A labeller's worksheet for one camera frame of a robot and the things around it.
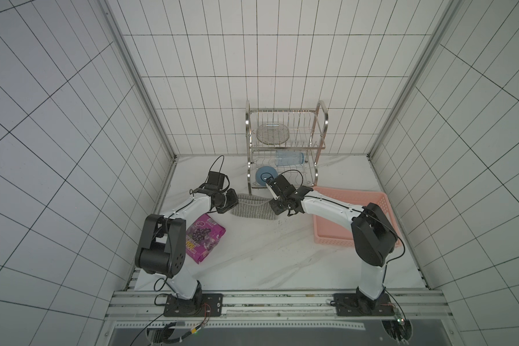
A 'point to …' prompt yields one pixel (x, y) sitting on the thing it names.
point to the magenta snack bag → (202, 236)
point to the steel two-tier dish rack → (307, 128)
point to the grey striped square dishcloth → (254, 206)
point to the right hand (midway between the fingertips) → (270, 203)
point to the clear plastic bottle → (288, 158)
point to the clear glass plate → (272, 133)
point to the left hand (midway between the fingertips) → (236, 204)
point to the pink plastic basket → (327, 231)
